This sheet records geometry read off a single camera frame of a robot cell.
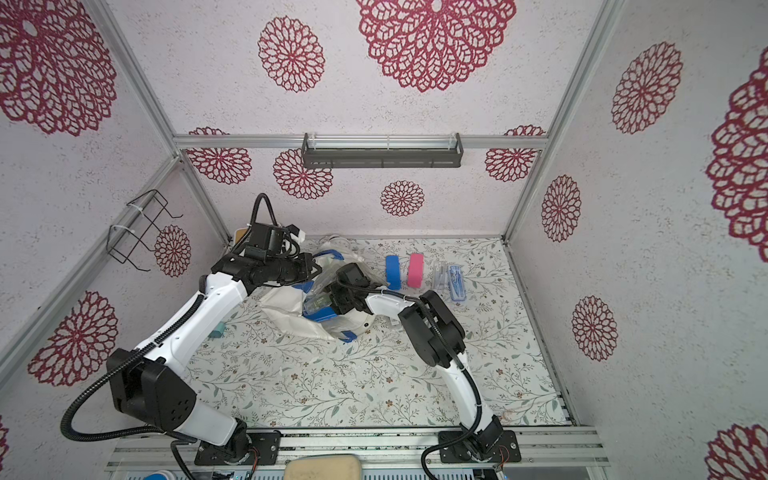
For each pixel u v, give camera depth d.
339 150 0.92
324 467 0.68
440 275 1.09
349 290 0.80
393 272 1.10
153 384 0.41
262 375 0.86
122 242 0.73
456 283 1.06
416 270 1.11
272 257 0.66
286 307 0.79
